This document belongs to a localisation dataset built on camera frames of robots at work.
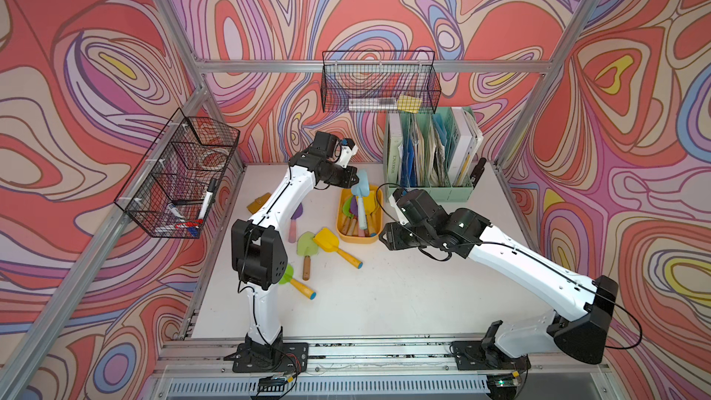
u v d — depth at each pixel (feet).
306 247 3.11
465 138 3.12
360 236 3.06
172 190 2.41
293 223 3.32
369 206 2.87
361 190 2.94
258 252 1.65
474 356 2.37
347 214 3.35
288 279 2.84
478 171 3.81
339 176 2.48
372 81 2.71
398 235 2.06
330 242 3.14
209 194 2.26
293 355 2.40
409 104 2.98
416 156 3.15
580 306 1.30
